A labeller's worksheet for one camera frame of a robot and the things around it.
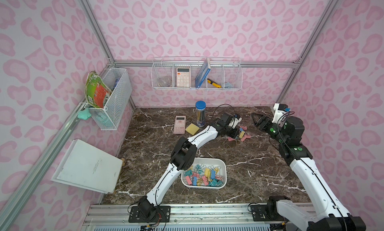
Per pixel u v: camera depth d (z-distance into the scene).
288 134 0.55
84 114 0.63
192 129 1.07
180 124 1.07
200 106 0.96
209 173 0.83
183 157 0.64
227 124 0.84
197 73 0.98
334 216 0.38
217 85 0.96
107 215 0.75
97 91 0.73
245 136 0.98
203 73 0.88
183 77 0.95
